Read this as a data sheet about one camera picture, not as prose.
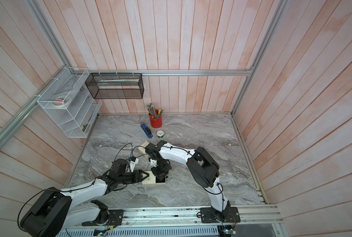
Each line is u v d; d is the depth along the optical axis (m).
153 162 0.83
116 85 1.07
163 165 0.74
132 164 0.81
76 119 0.78
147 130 1.04
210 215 0.73
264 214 0.77
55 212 0.41
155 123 1.07
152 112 1.04
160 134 1.05
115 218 0.73
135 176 0.76
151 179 0.83
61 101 0.69
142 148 0.75
